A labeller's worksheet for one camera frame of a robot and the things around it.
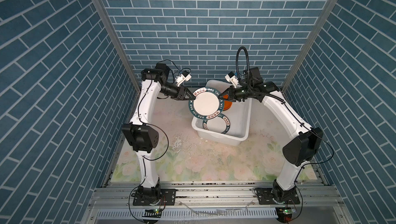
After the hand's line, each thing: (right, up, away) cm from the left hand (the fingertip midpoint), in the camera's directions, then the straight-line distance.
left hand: (192, 97), depth 76 cm
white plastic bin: (+30, -11, +29) cm, 43 cm away
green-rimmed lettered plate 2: (+8, -3, 0) cm, 8 cm away
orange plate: (+22, -4, +33) cm, 40 cm away
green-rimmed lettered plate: (+16, -17, +24) cm, 33 cm away
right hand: (+13, +1, 0) cm, 13 cm away
